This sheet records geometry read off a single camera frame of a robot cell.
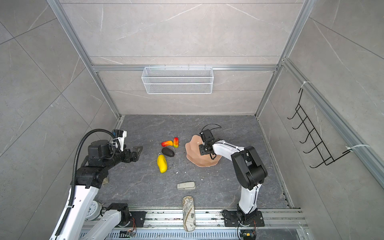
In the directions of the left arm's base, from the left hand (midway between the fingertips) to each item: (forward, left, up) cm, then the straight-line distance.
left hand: (132, 143), depth 72 cm
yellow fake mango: (0, -11, -23) cm, 25 cm away
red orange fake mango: (+15, -12, -24) cm, 31 cm away
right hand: (+11, -38, -24) cm, 46 cm away
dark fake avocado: (+8, -14, -23) cm, 28 cm away
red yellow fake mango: (+16, -19, -24) cm, 34 cm away
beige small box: (-14, -26, -23) cm, 37 cm away
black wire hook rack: (-13, -86, +6) cm, 87 cm away
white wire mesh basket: (+48, -21, +4) cm, 53 cm away
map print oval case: (-28, -27, -22) cm, 45 cm away
